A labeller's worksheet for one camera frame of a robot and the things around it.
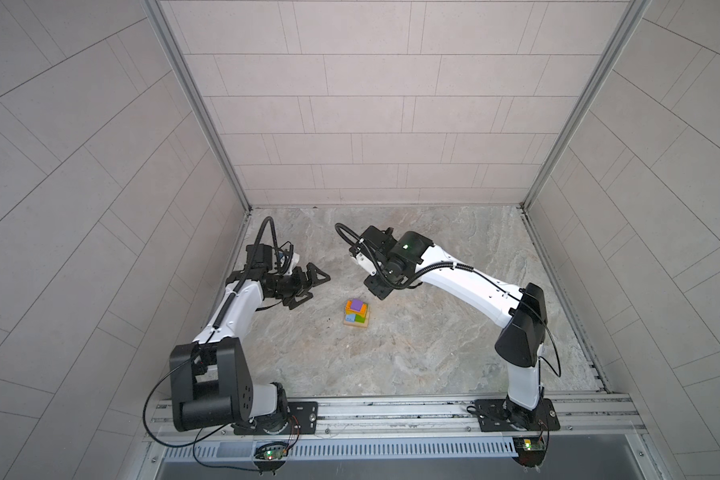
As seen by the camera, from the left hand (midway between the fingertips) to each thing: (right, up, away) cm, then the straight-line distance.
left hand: (326, 279), depth 82 cm
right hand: (+13, -2, -3) cm, 14 cm away
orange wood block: (+10, -9, +1) cm, 13 cm away
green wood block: (+9, -12, +3) cm, 15 cm away
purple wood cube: (+8, -7, +1) cm, 11 cm away
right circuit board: (+49, -37, -14) cm, 63 cm away
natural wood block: (+8, -14, +5) cm, 17 cm away
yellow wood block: (+6, -10, +3) cm, 12 cm away
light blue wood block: (+7, -11, +3) cm, 13 cm away
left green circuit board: (-8, -34, -18) cm, 39 cm away
